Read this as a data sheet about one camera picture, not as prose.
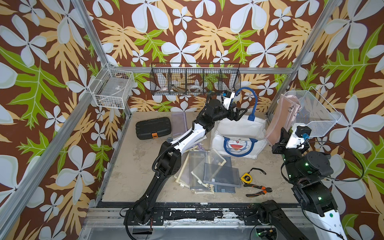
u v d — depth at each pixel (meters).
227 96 0.72
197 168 0.85
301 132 0.44
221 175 0.89
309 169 0.40
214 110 0.67
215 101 0.69
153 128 1.05
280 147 0.51
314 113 0.79
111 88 0.87
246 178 0.84
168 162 0.59
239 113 0.73
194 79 0.96
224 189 0.82
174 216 0.75
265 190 0.82
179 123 1.18
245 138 0.82
